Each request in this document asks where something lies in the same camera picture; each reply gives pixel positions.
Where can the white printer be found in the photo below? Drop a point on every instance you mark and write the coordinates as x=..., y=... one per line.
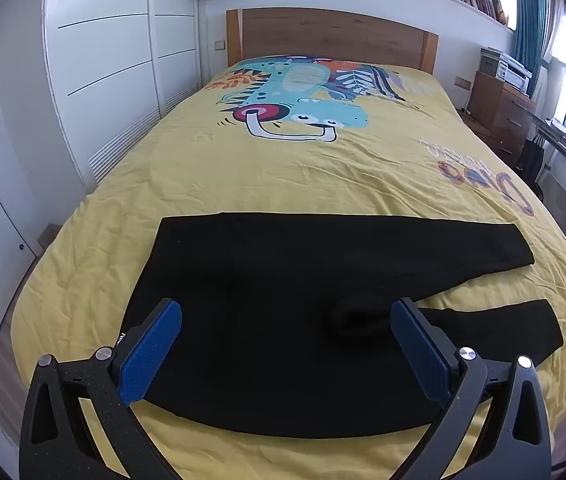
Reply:
x=505, y=70

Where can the black pants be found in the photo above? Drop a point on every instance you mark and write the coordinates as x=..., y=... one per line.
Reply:
x=263, y=285

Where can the wall outlet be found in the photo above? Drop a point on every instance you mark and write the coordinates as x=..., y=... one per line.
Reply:
x=463, y=81

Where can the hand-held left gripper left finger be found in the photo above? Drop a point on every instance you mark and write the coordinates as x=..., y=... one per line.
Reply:
x=153, y=355

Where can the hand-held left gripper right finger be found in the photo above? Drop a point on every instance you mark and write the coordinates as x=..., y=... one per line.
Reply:
x=423, y=355

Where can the wooden headboard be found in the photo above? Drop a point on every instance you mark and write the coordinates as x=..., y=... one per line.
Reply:
x=333, y=35

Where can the glass desk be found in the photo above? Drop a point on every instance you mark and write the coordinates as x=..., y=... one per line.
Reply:
x=563, y=140

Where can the black bag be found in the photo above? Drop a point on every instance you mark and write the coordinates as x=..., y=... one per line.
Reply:
x=530, y=160

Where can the teal curtain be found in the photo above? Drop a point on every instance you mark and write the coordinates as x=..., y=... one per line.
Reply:
x=533, y=30

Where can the wooden dresser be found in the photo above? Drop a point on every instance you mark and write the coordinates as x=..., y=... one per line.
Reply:
x=505, y=110

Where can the white wardrobe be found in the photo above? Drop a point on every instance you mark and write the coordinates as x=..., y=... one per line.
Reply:
x=103, y=60

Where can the yellow printed bedspread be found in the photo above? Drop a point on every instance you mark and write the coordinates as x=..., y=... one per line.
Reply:
x=338, y=175

